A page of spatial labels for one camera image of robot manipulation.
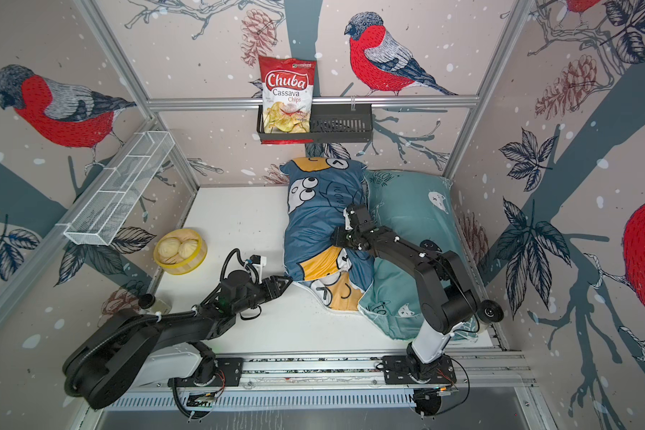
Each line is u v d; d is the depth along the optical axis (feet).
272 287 2.55
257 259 2.65
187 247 3.07
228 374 2.40
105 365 1.37
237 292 2.21
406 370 2.40
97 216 2.34
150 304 2.54
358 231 2.35
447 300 1.52
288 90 2.74
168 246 3.10
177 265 3.02
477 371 2.45
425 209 3.02
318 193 3.21
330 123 3.51
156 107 3.03
